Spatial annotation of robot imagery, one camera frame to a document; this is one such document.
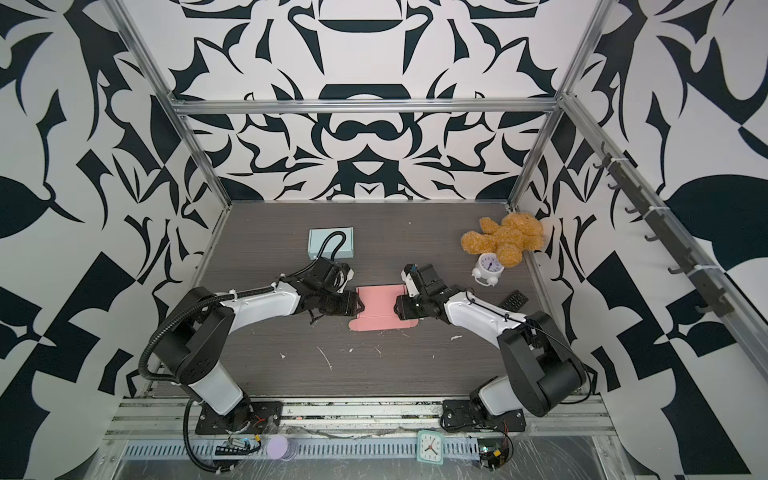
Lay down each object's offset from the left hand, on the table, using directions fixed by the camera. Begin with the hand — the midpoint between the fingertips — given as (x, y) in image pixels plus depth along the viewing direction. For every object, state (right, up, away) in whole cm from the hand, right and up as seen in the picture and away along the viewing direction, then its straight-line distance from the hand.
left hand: (359, 302), depth 89 cm
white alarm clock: (+41, +9, +9) cm, 43 cm away
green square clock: (+18, -28, -20) cm, 39 cm away
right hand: (+13, -1, -1) cm, 13 cm away
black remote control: (+47, 0, +3) cm, 47 cm away
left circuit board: (-29, -32, -17) cm, 46 cm away
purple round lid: (-14, -25, -26) cm, 38 cm away
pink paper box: (+6, -2, -2) cm, 7 cm away
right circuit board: (+33, -31, -18) cm, 49 cm away
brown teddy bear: (+52, +21, +12) cm, 57 cm away
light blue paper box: (-16, +19, +16) cm, 30 cm away
